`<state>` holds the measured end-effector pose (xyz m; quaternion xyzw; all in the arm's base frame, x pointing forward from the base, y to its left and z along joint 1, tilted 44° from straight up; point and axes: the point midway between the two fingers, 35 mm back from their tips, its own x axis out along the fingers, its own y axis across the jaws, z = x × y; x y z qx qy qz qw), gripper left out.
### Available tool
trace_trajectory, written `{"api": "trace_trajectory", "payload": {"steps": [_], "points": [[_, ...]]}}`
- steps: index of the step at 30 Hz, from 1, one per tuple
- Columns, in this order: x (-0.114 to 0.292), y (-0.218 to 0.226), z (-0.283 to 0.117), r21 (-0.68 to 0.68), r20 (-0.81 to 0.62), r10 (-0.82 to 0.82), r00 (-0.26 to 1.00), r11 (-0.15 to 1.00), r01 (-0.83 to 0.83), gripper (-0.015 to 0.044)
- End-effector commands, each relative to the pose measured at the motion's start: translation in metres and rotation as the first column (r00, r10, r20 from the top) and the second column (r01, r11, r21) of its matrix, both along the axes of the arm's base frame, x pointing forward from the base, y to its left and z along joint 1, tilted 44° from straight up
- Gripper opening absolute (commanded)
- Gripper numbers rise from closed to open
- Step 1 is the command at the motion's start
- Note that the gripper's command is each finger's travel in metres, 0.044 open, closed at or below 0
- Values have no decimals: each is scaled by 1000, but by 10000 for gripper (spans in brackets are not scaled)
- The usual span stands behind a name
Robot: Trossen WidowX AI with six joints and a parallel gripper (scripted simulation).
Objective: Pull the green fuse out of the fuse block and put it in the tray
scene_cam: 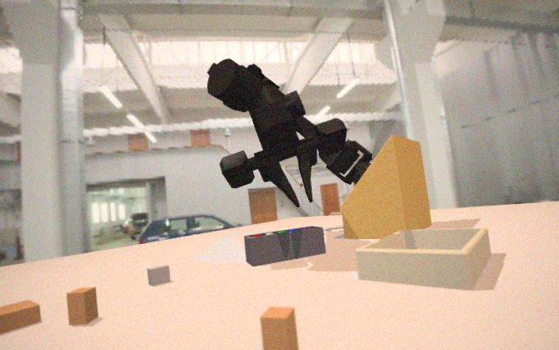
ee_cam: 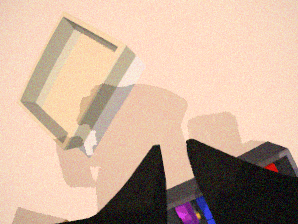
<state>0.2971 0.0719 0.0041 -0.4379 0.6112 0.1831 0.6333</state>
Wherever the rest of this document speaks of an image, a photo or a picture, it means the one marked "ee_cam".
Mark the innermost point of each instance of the grey fuse block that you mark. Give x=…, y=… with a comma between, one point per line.
x=181, y=204

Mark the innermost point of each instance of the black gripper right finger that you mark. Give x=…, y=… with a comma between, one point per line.
x=242, y=193

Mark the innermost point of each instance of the beige open-top tray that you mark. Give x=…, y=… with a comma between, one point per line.
x=75, y=74

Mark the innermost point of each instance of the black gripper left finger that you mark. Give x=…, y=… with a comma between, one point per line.
x=142, y=199

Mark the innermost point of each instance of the blue fuse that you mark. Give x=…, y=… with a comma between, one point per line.
x=205, y=209

